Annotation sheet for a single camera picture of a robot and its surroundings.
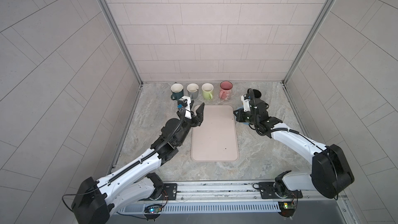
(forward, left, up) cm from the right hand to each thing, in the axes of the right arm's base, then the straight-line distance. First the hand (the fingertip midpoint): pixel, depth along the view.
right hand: (233, 111), depth 85 cm
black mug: (+16, -19, -5) cm, 25 cm away
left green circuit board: (-41, +40, -10) cm, 58 cm away
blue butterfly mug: (-10, -4, +4) cm, 12 cm away
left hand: (-6, +17, +18) cm, 25 cm away
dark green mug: (+22, +33, -3) cm, 40 cm away
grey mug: (+22, +23, -4) cm, 32 cm away
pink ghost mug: (+23, +1, -3) cm, 23 cm away
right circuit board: (-43, -18, -15) cm, 49 cm away
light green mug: (+23, +13, -5) cm, 27 cm away
